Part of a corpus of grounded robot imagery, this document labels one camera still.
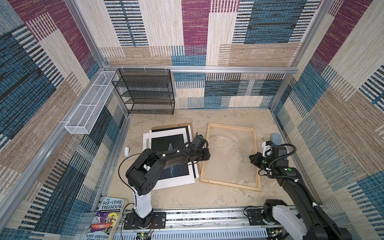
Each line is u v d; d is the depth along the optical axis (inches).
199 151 28.7
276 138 39.8
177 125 43.9
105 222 28.1
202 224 28.9
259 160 28.8
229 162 29.4
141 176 19.6
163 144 40.3
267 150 29.3
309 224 17.1
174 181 34.5
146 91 43.7
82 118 28.1
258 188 32.0
